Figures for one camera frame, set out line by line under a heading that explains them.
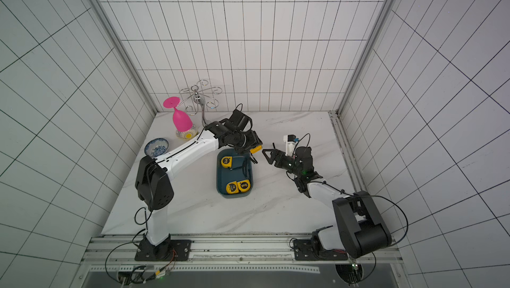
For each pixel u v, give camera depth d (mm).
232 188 859
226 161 948
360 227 424
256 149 818
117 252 670
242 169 952
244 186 876
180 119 923
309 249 726
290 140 787
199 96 878
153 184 461
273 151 772
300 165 683
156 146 1010
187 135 1067
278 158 756
